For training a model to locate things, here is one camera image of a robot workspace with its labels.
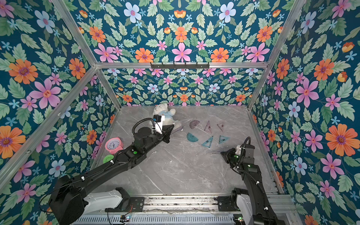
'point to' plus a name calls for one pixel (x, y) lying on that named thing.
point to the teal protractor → (191, 138)
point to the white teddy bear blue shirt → (163, 109)
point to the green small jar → (107, 158)
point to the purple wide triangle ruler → (221, 124)
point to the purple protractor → (193, 123)
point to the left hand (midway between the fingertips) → (174, 125)
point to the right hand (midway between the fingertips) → (222, 150)
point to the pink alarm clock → (113, 145)
